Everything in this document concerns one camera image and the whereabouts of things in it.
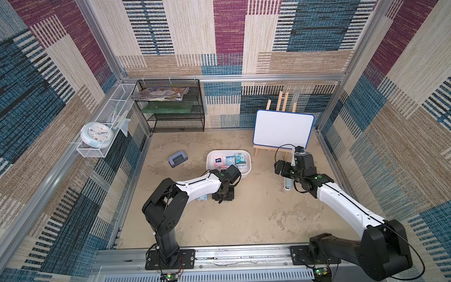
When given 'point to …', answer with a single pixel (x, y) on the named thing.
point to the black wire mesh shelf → (175, 123)
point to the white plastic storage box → (222, 158)
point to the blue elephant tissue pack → (202, 198)
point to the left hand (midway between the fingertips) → (228, 196)
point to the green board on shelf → (168, 107)
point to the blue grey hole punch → (177, 158)
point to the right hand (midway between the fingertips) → (282, 164)
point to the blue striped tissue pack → (231, 160)
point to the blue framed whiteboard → (282, 129)
